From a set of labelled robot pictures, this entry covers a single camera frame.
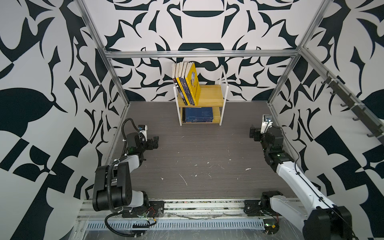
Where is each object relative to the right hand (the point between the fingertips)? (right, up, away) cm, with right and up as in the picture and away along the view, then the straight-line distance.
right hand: (264, 123), depth 80 cm
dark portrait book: (-42, +21, -1) cm, 47 cm away
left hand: (-64, -7, +12) cm, 65 cm away
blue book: (-34, +5, +21) cm, 41 cm away
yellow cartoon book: (-38, +22, +5) cm, 44 cm away
